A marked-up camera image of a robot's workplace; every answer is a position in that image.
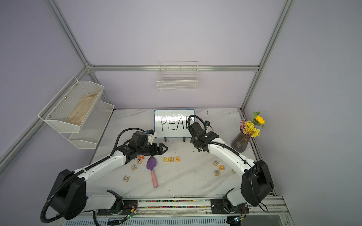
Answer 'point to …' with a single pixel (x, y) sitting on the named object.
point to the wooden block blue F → (134, 167)
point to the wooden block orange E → (171, 159)
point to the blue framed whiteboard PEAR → (172, 123)
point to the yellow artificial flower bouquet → (248, 127)
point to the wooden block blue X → (217, 173)
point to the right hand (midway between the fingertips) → (194, 139)
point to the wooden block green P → (165, 159)
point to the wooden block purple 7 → (139, 161)
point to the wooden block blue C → (126, 178)
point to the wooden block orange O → (222, 167)
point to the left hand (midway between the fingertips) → (162, 150)
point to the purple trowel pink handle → (151, 165)
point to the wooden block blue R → (216, 163)
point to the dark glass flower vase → (240, 141)
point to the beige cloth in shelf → (80, 112)
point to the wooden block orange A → (177, 159)
